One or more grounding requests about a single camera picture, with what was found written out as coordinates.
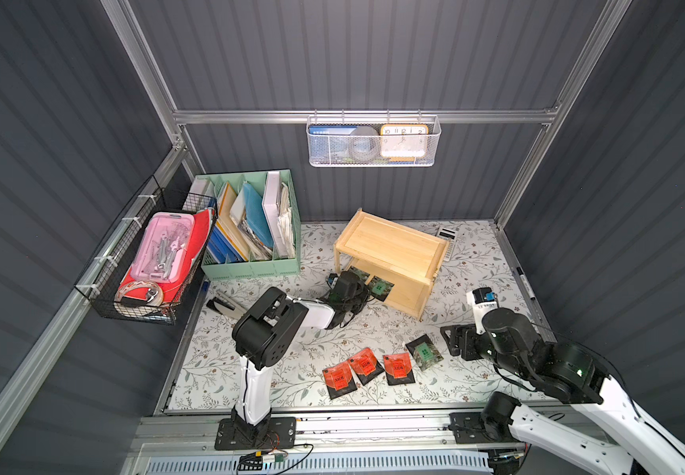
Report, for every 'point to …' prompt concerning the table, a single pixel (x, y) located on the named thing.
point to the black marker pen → (526, 283)
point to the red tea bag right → (398, 369)
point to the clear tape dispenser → (140, 293)
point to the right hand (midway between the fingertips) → (459, 329)
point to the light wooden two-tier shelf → (393, 252)
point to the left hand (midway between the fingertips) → (374, 286)
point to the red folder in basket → (203, 222)
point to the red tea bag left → (340, 380)
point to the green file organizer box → (257, 225)
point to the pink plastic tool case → (163, 249)
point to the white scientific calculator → (450, 235)
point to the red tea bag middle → (365, 365)
